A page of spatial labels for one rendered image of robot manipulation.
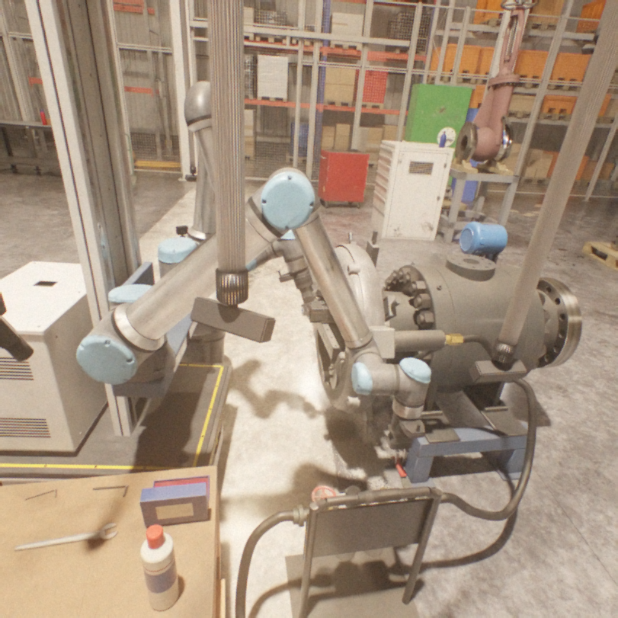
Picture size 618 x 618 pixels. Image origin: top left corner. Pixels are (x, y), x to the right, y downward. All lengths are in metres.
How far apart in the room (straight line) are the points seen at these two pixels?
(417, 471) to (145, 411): 1.21
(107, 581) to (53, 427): 0.64
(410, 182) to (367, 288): 4.07
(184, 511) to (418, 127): 8.26
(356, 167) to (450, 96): 2.69
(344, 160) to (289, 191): 6.09
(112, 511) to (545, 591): 1.50
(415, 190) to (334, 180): 1.83
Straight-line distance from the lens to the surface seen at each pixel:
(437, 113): 8.95
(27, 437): 1.77
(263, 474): 1.99
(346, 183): 7.07
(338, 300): 1.17
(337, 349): 1.74
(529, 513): 2.17
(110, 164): 1.59
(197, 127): 1.58
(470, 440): 1.99
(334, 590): 1.70
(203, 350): 2.32
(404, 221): 5.63
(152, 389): 1.38
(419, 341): 1.49
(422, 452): 1.91
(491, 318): 1.85
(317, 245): 1.11
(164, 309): 1.06
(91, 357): 1.16
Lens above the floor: 1.49
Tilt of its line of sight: 27 degrees down
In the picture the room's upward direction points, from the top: 4 degrees clockwise
